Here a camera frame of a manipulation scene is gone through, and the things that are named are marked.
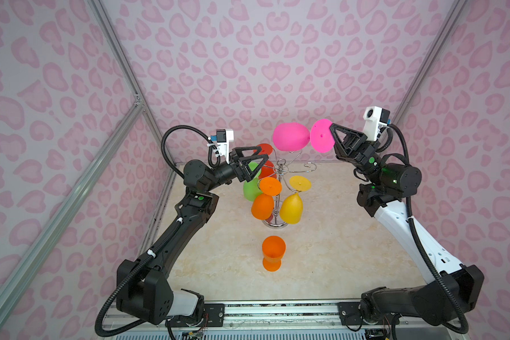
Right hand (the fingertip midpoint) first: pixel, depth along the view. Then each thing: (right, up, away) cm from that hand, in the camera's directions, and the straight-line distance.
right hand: (331, 135), depth 46 cm
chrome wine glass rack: (-8, -5, +29) cm, 30 cm away
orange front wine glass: (-15, -18, +27) cm, 36 cm away
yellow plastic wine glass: (-5, -19, +27) cm, 33 cm away
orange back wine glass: (-11, -34, +30) cm, 47 cm away
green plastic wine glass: (-19, -13, +33) cm, 40 cm away
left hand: (-14, -2, +13) cm, 19 cm away
